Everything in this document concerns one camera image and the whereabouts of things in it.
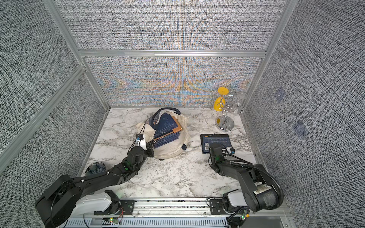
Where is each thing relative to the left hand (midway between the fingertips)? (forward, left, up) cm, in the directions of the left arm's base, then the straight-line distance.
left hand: (154, 140), depth 84 cm
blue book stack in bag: (+11, -7, -5) cm, 14 cm away
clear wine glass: (+24, -56, 0) cm, 61 cm away
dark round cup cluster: (-11, +36, -10) cm, 39 cm away
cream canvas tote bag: (+8, +6, -1) cm, 10 cm away
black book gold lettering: (+6, -33, -12) cm, 36 cm away
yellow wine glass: (+26, -44, +5) cm, 51 cm away
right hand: (+3, -35, -8) cm, 36 cm away
